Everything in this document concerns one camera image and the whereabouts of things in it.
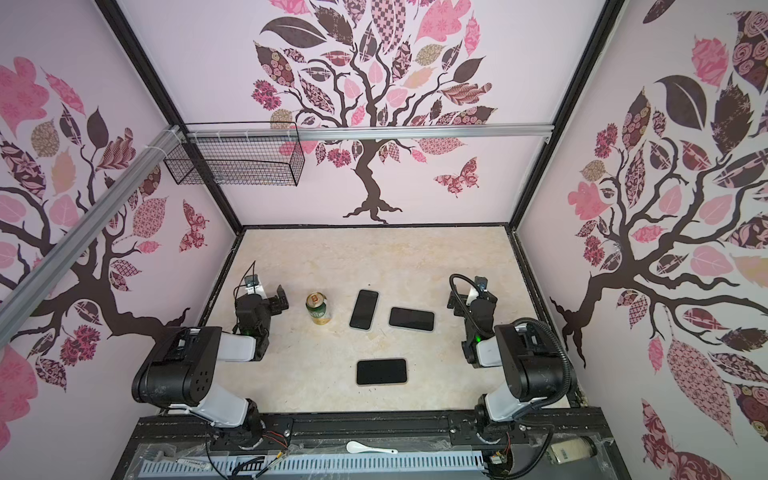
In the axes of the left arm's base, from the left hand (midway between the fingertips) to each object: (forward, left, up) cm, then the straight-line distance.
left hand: (267, 291), depth 94 cm
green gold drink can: (-7, -17, +4) cm, 19 cm away
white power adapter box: (-43, -83, -1) cm, 94 cm away
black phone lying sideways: (-7, -46, -5) cm, 47 cm away
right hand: (0, -66, +3) cm, 66 cm away
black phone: (-23, -37, -7) cm, 44 cm away
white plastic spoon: (-42, -32, -5) cm, 53 cm away
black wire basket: (+35, +7, +28) cm, 45 cm away
